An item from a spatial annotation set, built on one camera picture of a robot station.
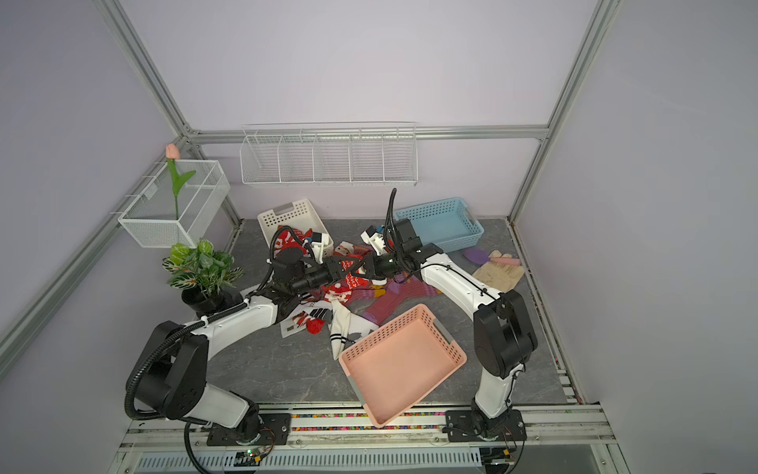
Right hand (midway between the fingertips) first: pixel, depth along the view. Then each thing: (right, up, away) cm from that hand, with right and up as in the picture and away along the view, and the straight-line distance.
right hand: (352, 272), depth 81 cm
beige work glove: (+50, -2, +23) cm, 55 cm away
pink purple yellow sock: (+7, -10, +16) cm, 20 cm away
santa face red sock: (0, -3, -2) cm, 4 cm away
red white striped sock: (-26, +10, +27) cm, 39 cm away
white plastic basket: (-27, +21, +39) cm, 52 cm away
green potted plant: (-38, -1, -5) cm, 38 cm away
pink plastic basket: (+12, -27, +3) cm, 30 cm away
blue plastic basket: (+35, +17, +38) cm, 54 cm away
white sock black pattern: (-14, -12, +5) cm, 19 cm away
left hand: (+2, +3, -1) cm, 3 cm away
